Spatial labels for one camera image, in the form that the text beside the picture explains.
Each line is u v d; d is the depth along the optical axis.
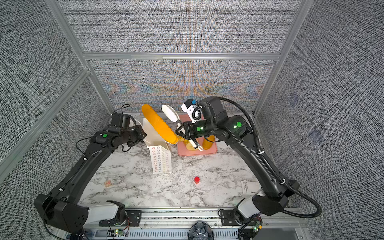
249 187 0.83
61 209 0.37
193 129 0.52
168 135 0.71
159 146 0.70
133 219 0.74
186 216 0.75
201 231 0.69
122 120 0.57
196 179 0.84
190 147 0.97
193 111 0.53
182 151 0.98
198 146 0.54
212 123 0.44
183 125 0.55
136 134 0.67
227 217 0.73
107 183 0.84
